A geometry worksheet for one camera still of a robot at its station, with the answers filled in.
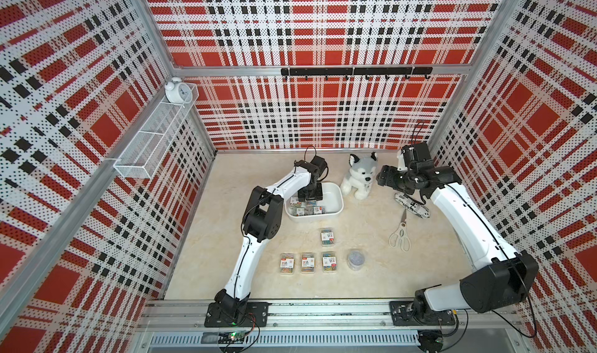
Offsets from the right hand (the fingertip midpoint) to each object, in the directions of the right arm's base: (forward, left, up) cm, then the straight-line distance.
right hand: (389, 179), depth 80 cm
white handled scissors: (-11, -8, -23) cm, 27 cm away
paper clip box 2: (-22, +37, -21) cm, 47 cm away
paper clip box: (-22, +29, -21) cm, 42 cm away
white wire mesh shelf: (+15, +95, -1) cm, 96 cm away
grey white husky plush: (+8, +8, -8) cm, 14 cm away
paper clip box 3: (-12, +22, -21) cm, 32 cm away
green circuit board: (-44, +51, -22) cm, 70 cm away
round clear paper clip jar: (-20, +12, -21) cm, 32 cm away
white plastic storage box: (+6, +18, -23) cm, 30 cm away
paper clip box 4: (+4, +35, -21) cm, 41 cm away
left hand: (+6, +26, -21) cm, 34 cm away
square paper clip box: (-22, +21, -21) cm, 37 cm away
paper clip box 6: (-1, +32, -21) cm, 39 cm away
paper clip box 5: (0, +25, -21) cm, 33 cm away
